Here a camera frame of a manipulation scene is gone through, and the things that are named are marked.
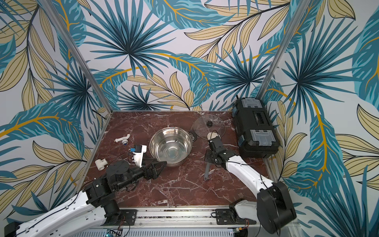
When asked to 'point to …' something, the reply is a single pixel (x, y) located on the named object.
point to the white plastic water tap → (124, 139)
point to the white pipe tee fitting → (100, 163)
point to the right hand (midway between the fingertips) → (209, 155)
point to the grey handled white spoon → (210, 135)
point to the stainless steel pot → (171, 144)
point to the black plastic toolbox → (257, 135)
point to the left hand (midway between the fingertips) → (161, 164)
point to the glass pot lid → (206, 124)
